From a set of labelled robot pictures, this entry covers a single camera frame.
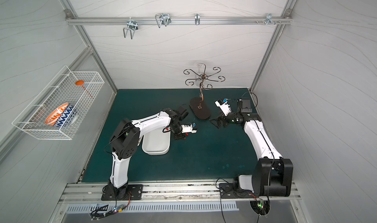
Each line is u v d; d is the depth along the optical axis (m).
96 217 0.69
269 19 0.77
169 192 0.75
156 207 0.70
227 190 0.73
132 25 0.78
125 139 0.52
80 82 0.78
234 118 0.69
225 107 0.72
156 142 0.90
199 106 1.07
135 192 0.74
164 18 0.75
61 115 0.57
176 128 0.78
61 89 0.70
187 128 0.82
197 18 0.72
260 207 0.72
